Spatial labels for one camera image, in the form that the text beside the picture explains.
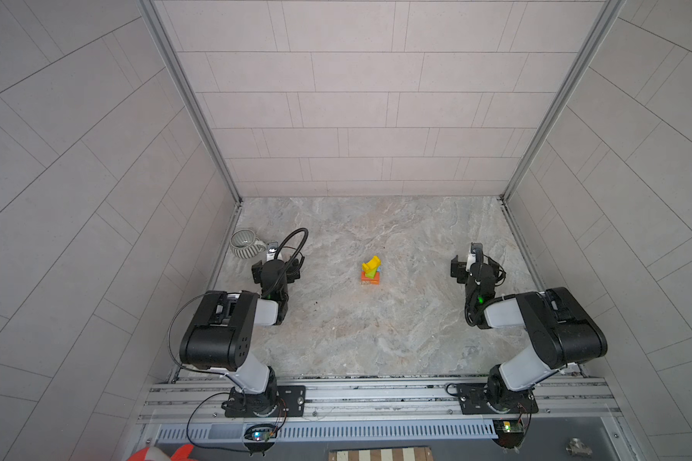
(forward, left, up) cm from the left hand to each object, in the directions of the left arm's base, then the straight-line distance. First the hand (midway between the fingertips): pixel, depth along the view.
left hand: (282, 252), depth 94 cm
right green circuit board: (-47, -62, -5) cm, 78 cm away
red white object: (-51, +18, +1) cm, 55 cm away
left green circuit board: (-49, -3, -2) cm, 49 cm away
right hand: (0, -62, 0) cm, 62 cm away
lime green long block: (-8, -29, 0) cm, 30 cm away
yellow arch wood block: (-5, -29, +1) cm, 30 cm away
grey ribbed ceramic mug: (+2, +13, +1) cm, 13 cm away
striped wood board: (-51, -38, -2) cm, 64 cm away
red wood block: (-9, -27, -3) cm, 29 cm away
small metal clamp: (-50, -75, -2) cm, 90 cm away
